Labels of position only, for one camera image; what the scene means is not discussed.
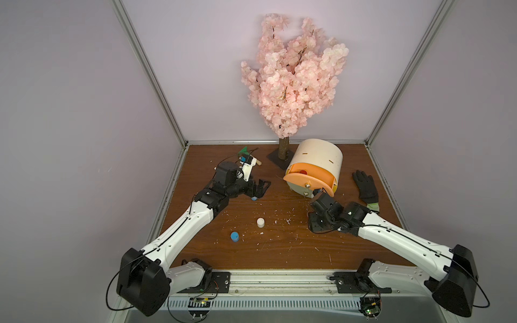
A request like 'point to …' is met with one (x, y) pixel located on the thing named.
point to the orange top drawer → (313, 173)
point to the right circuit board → (370, 306)
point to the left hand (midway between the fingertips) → (264, 179)
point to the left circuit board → (200, 303)
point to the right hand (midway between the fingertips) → (312, 216)
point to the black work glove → (367, 190)
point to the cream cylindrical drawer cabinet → (325, 153)
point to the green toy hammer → (245, 150)
